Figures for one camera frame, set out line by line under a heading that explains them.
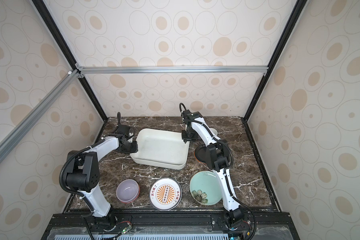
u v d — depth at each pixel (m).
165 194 0.82
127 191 0.81
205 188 0.84
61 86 0.78
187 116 0.75
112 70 1.74
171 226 0.73
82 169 0.49
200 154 0.99
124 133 0.77
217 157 0.62
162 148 1.03
